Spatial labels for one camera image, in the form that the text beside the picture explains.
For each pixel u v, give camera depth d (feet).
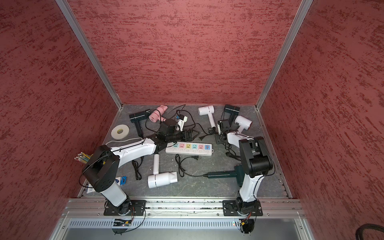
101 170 1.50
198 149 3.03
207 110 3.71
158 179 2.58
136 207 2.43
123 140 3.28
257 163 1.63
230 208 2.43
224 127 2.65
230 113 3.72
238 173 2.67
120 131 3.40
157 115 3.56
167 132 2.23
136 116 3.49
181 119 2.56
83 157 2.43
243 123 3.49
